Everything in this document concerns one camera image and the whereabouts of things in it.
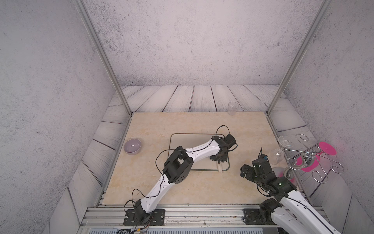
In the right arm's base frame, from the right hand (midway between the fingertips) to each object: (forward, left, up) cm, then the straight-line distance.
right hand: (249, 171), depth 81 cm
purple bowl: (+19, +72, -4) cm, 75 cm away
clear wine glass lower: (+5, -14, +6) cm, 16 cm away
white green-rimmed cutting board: (+25, +34, -8) cm, 43 cm away
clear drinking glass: (+55, -1, -3) cm, 55 cm away
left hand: (+9, +12, -7) cm, 16 cm away
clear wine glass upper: (+6, -13, +19) cm, 24 cm away
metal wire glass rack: (-7, -29, +20) cm, 36 cm away
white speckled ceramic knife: (+5, +15, -6) cm, 17 cm away
